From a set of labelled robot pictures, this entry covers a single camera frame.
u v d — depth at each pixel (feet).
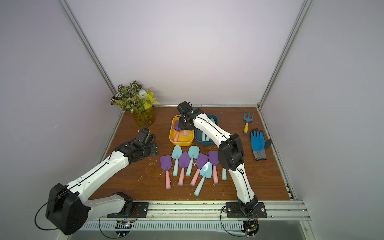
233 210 2.38
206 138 3.22
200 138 3.22
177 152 3.06
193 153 3.06
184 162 2.96
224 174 2.72
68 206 1.27
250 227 2.30
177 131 3.40
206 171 2.80
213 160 3.00
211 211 2.43
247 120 3.64
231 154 1.81
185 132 2.86
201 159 2.96
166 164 2.89
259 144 3.17
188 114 2.16
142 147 2.07
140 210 2.40
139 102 3.20
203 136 3.27
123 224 2.35
